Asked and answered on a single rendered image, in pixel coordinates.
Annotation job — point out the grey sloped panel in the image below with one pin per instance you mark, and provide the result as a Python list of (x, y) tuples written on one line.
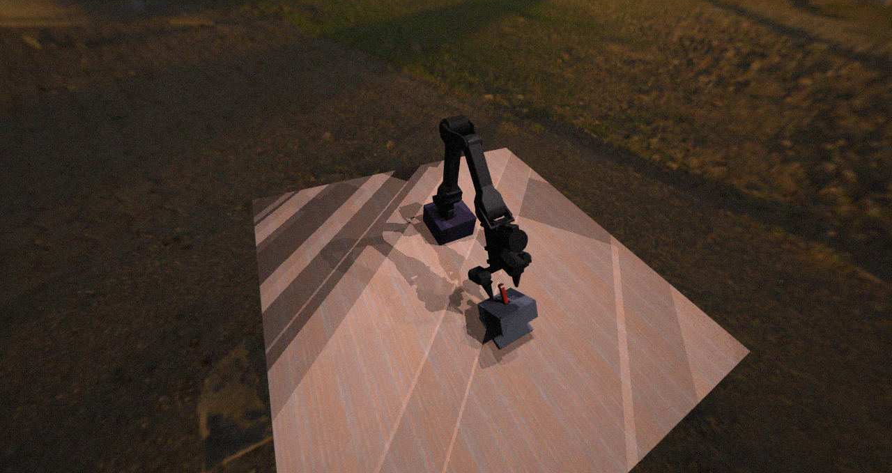
[(507, 323)]

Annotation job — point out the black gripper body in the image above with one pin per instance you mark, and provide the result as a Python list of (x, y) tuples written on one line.
[(481, 275)]

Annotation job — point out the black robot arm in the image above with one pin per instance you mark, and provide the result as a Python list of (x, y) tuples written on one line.
[(459, 133)]

